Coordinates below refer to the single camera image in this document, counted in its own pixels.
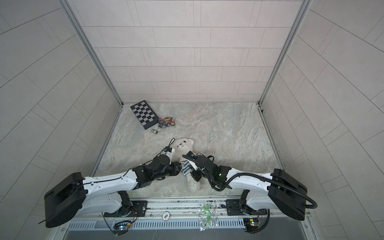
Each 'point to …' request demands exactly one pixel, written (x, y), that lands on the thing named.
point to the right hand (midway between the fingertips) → (189, 169)
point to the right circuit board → (252, 224)
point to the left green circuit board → (121, 227)
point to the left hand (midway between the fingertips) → (187, 167)
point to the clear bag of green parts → (208, 216)
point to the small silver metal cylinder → (154, 131)
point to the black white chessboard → (147, 118)
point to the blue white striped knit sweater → (186, 167)
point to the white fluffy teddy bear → (184, 146)
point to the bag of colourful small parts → (164, 122)
